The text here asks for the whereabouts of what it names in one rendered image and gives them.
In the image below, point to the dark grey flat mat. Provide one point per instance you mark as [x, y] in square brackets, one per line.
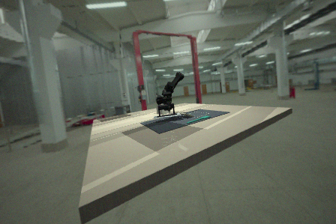
[170, 123]

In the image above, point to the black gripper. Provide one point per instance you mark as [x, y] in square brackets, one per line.
[167, 99]

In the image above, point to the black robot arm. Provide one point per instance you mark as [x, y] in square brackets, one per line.
[170, 87]

